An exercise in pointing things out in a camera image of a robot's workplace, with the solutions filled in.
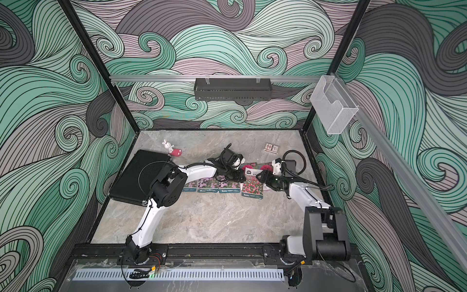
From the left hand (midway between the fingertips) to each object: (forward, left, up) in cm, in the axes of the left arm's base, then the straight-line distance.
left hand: (247, 177), depth 95 cm
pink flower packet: (+8, -12, -1) cm, 14 cm away
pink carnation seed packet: (+8, -5, -2) cm, 10 cm away
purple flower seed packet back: (-5, +10, -1) cm, 11 cm away
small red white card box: (+22, -16, -2) cm, 27 cm away
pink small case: (+18, +42, -1) cm, 45 cm away
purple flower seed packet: (-4, +21, -1) cm, 21 cm away
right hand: (-3, -6, +5) cm, 8 cm away
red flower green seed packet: (-5, -2, -2) cm, 6 cm away
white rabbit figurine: (+18, +46, +4) cm, 49 cm away
